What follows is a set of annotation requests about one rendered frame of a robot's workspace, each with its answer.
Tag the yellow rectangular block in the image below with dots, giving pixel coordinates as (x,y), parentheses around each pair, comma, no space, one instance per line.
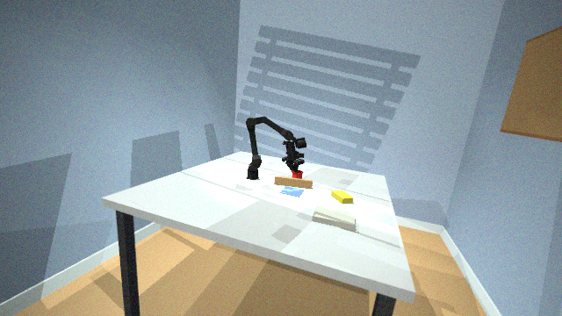
(342,196)

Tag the wooden plank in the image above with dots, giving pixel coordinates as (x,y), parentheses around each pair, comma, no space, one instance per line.
(293,182)

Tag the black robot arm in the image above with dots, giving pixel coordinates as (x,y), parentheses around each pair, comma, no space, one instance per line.
(256,158)

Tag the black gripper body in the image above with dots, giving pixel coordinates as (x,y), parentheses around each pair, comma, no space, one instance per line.
(291,157)

